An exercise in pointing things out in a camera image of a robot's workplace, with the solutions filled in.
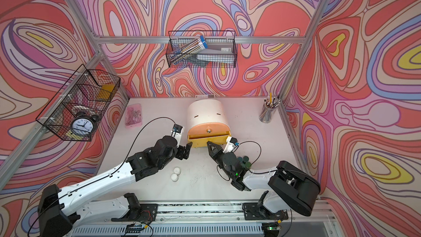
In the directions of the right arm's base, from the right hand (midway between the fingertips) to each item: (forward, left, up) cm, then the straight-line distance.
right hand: (207, 147), depth 82 cm
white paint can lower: (-11, +17, -10) cm, 23 cm away
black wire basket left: (+9, +57, +21) cm, 62 cm away
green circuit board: (-31, +34, -14) cm, 48 cm away
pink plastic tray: (+30, +49, -9) cm, 58 cm away
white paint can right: (-8, +16, -9) cm, 20 cm away
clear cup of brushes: (+24, -38, -1) cm, 45 cm away
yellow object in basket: (+21, +48, +22) cm, 57 cm away
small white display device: (+47, +2, -9) cm, 48 cm away
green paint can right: (-6, -21, -10) cm, 24 cm away
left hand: (0, +9, +8) cm, 12 cm away
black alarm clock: (+2, +51, +20) cm, 55 cm away
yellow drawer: (+2, +3, +4) cm, 5 cm away
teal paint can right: (-2, -21, -10) cm, 23 cm away
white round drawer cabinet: (+19, 0, +7) cm, 20 cm away
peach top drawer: (+5, -1, +9) cm, 11 cm away
